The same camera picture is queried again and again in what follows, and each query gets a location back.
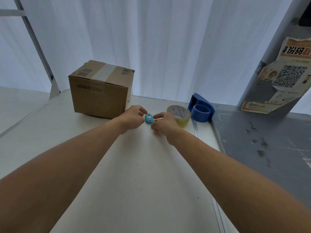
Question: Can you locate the person's right hand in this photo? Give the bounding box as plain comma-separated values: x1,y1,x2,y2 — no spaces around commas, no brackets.
150,112,183,146

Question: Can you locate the person's left hand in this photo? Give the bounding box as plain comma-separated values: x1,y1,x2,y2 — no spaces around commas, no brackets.
119,105,148,135

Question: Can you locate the yellowish tape roll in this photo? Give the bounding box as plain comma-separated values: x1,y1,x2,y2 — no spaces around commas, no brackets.
166,105,192,128

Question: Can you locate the brown cardboard box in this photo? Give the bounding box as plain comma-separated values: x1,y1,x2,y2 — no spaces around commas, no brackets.
68,60,135,119

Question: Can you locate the clear packing tape strip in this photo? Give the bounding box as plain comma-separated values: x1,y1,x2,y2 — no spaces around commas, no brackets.
92,63,117,82

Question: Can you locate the person's left forearm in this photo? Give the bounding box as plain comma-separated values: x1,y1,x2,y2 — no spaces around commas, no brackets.
0,117,127,233

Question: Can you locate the person's right forearm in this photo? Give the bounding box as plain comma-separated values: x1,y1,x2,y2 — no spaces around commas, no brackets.
170,128,311,233

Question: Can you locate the blue tape dispenser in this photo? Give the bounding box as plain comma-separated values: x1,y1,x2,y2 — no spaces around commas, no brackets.
187,93,216,123

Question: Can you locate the white curtain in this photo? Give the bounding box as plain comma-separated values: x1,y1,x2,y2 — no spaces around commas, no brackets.
0,0,311,114

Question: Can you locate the grey metal shelving rack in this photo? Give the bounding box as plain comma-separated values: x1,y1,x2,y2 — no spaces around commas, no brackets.
0,0,61,100

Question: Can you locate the grey metal scanner stand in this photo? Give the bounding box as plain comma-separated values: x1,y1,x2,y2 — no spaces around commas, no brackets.
211,0,311,192

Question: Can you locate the torn orange paper poster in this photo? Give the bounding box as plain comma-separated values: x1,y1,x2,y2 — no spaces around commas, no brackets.
240,37,311,115

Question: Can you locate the black screen with white ring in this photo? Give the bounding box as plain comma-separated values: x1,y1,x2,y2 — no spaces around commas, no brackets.
298,7,311,28

